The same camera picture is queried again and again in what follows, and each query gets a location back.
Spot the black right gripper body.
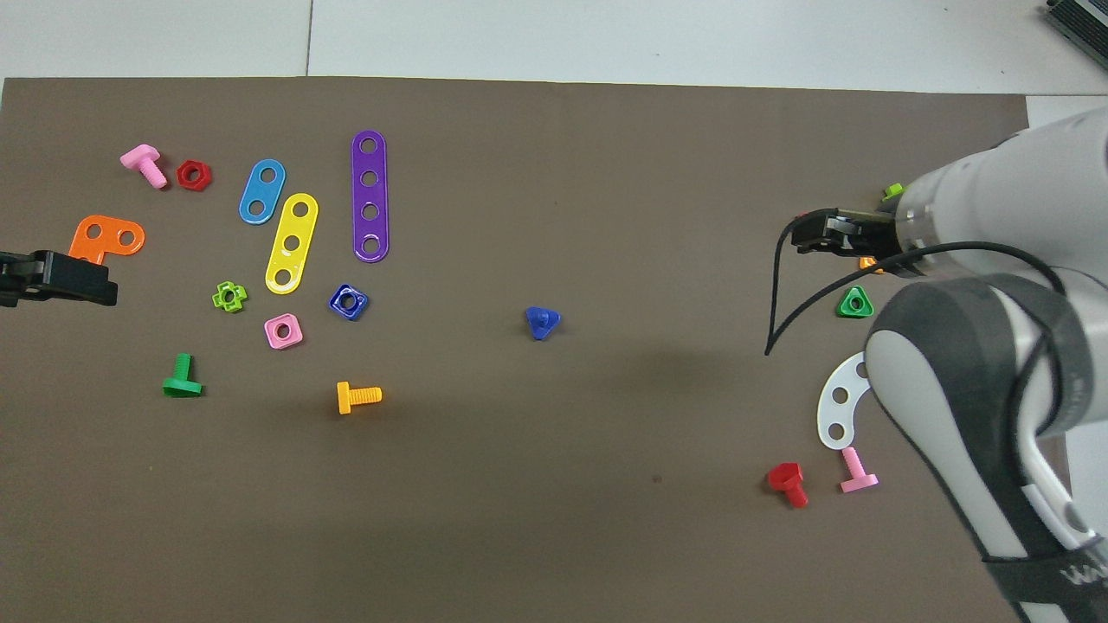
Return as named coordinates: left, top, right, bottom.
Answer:
left=831, top=210, right=897, bottom=259

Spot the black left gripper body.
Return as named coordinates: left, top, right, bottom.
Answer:
left=0, top=253, right=37, bottom=309

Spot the blue square toy nut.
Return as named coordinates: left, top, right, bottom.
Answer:
left=328, top=283, right=370, bottom=322

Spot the pink toy screw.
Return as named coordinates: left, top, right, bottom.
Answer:
left=119, top=144, right=169, bottom=190
left=839, top=446, right=880, bottom=495

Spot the green toy screw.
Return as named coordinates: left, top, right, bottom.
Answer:
left=162, top=352, right=205, bottom=399

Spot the pink square toy nut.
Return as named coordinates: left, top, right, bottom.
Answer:
left=263, top=313, right=305, bottom=350

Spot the red toy screw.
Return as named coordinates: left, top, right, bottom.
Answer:
left=767, top=462, right=811, bottom=510

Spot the orange toy screw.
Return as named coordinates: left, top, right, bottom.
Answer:
left=336, top=381, right=383, bottom=416

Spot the orange angled toy plate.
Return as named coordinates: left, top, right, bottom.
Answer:
left=68, top=215, right=146, bottom=267

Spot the white curved toy plate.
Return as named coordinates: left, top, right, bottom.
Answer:
left=816, top=350, right=872, bottom=452

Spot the blue two-hole toy strip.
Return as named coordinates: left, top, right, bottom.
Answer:
left=238, top=158, right=287, bottom=226

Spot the yellow three-hole toy strip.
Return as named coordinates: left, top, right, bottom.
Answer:
left=264, top=192, right=319, bottom=296

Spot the purple four-hole toy strip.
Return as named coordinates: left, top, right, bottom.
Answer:
left=351, top=130, right=390, bottom=263

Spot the black ribbed device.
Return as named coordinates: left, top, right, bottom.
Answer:
left=1041, top=0, right=1108, bottom=63

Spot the brown table mat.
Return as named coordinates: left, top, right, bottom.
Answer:
left=0, top=76, right=1090, bottom=623

